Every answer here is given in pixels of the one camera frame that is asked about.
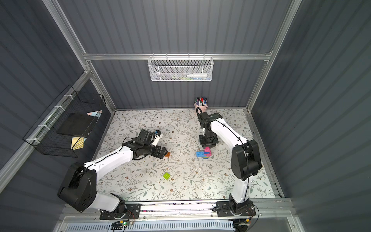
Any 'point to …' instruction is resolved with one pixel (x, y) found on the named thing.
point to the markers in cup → (201, 101)
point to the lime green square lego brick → (166, 176)
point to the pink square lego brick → (207, 149)
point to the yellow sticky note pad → (78, 142)
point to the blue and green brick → (206, 157)
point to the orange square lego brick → (167, 155)
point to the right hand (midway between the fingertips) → (206, 147)
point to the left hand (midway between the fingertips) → (162, 150)
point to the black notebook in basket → (77, 124)
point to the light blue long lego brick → (200, 154)
